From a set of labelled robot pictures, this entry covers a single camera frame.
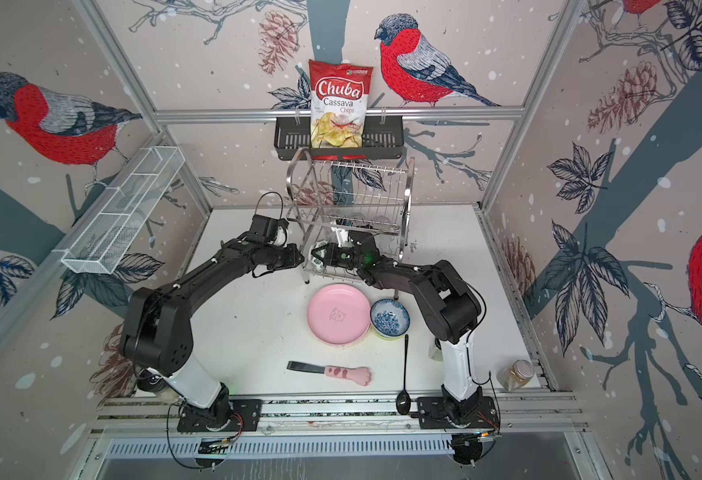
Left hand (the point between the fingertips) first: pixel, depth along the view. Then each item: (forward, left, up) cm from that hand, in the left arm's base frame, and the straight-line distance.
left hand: (301, 257), depth 90 cm
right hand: (-1, -2, +1) cm, 3 cm away
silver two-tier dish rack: (+36, -5, -10) cm, 38 cm away
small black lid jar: (-26, -38, -7) cm, 47 cm away
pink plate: (-13, -11, -12) cm, 21 cm away
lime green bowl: (-22, -27, -10) cm, 36 cm away
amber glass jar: (-33, -56, -4) cm, 65 cm away
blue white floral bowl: (-15, -27, -10) cm, 33 cm away
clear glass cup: (+4, -17, +11) cm, 20 cm away
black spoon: (-37, -29, -13) cm, 49 cm away
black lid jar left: (-34, +33, -3) cm, 47 cm away
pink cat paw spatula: (-31, -18, -13) cm, 38 cm away
